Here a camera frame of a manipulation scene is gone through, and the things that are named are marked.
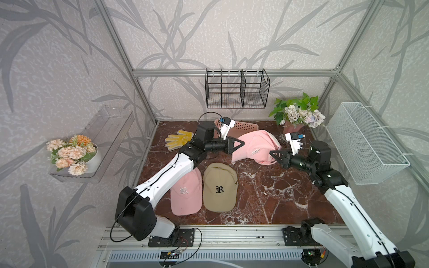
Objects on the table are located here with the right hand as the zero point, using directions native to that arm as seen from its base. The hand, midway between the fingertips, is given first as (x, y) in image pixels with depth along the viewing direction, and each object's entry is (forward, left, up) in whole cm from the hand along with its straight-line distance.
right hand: (271, 151), depth 72 cm
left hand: (+2, +13, +3) cm, 13 cm away
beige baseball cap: (-8, +23, -20) cm, 31 cm away
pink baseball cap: (-11, +39, -20) cm, 46 cm away
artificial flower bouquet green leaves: (+24, -22, +2) cm, 33 cm away
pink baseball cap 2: (+2, +6, +2) cm, 6 cm away
